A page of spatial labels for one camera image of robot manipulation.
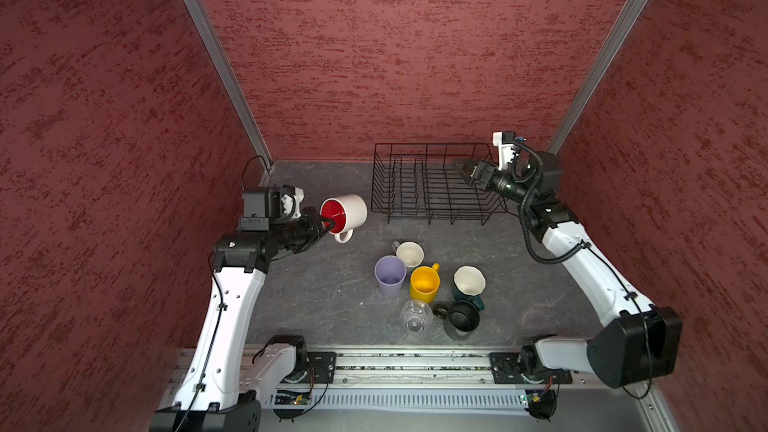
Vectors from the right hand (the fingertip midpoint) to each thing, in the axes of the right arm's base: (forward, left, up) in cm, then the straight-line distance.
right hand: (456, 169), depth 72 cm
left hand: (-13, +30, -7) cm, 33 cm away
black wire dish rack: (+23, +4, -29) cm, 38 cm away
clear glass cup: (-25, +10, -33) cm, 43 cm away
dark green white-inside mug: (-17, -5, -29) cm, 34 cm away
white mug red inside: (-10, +27, -4) cm, 29 cm away
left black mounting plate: (-36, +35, -33) cm, 60 cm away
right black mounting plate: (-38, -12, -34) cm, 53 cm away
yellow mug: (-16, +7, -33) cm, 37 cm away
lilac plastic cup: (-15, +17, -27) cm, 35 cm away
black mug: (-26, -2, -33) cm, 42 cm away
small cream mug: (-7, +11, -29) cm, 32 cm away
